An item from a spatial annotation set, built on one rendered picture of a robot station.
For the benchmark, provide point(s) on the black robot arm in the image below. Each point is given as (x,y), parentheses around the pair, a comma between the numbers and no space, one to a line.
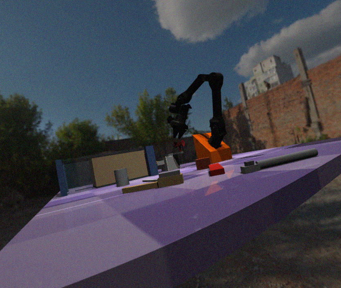
(217,123)

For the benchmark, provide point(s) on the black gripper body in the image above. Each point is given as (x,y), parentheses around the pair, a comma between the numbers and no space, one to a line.
(181,118)

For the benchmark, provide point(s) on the red flat bar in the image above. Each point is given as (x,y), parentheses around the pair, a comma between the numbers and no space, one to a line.
(216,169)

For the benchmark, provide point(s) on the dark grey cylinder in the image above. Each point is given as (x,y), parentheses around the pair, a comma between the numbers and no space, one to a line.
(121,177)

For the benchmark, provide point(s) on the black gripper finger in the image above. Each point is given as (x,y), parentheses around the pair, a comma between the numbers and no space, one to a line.
(175,130)
(181,132)

